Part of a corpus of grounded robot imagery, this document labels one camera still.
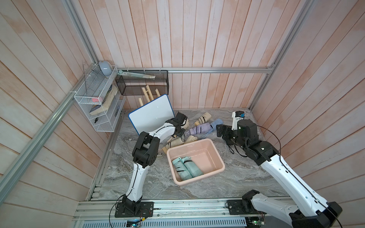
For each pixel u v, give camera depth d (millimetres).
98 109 794
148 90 860
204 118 1105
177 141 976
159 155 903
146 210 730
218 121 1098
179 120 830
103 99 744
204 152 936
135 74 917
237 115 620
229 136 637
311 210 379
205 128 1021
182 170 837
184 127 1026
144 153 582
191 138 954
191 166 856
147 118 990
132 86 1062
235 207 729
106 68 833
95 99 726
